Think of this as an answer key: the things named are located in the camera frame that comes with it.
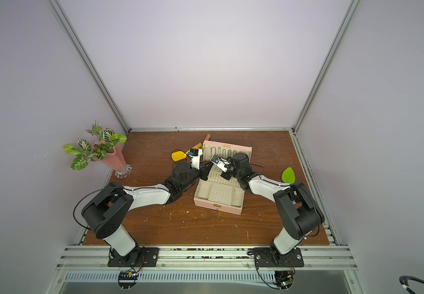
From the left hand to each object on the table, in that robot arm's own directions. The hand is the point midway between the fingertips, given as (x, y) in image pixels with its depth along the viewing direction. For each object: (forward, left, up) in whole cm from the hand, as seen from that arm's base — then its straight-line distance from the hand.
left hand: (215, 162), depth 84 cm
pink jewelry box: (-10, 0, -10) cm, 14 cm away
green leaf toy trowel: (+3, -40, -17) cm, 44 cm away
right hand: (+6, -5, -4) cm, 9 cm away
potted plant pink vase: (+4, +52, +5) cm, 52 cm away
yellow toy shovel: (+16, +24, -17) cm, 33 cm away
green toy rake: (+30, +6, -15) cm, 34 cm away
